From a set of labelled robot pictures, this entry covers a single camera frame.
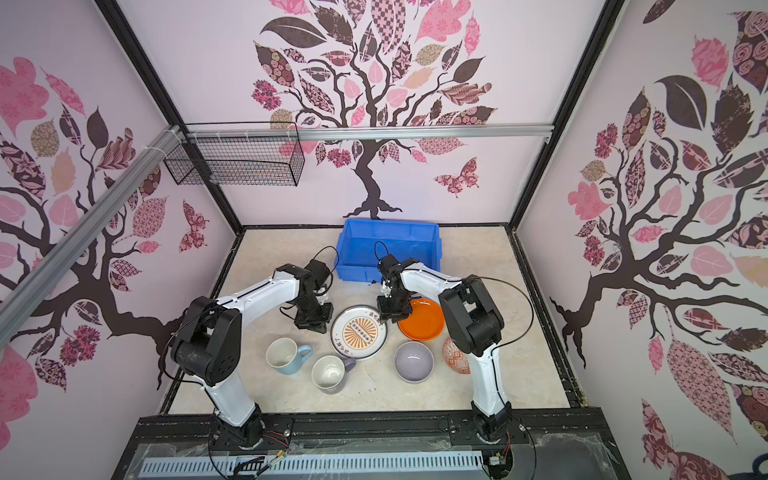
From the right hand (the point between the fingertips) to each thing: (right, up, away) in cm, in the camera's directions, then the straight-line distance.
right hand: (386, 316), depth 93 cm
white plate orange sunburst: (-9, -4, -3) cm, 11 cm away
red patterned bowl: (+21, -10, -8) cm, 24 cm away
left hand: (-18, -3, -6) cm, 20 cm away
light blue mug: (-29, -10, -8) cm, 32 cm away
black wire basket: (-49, +53, +1) cm, 72 cm away
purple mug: (-16, -14, -10) cm, 24 cm away
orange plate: (+12, -1, -3) cm, 13 cm away
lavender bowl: (+8, -11, -10) cm, 17 cm away
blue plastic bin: (-10, +25, +23) cm, 35 cm away
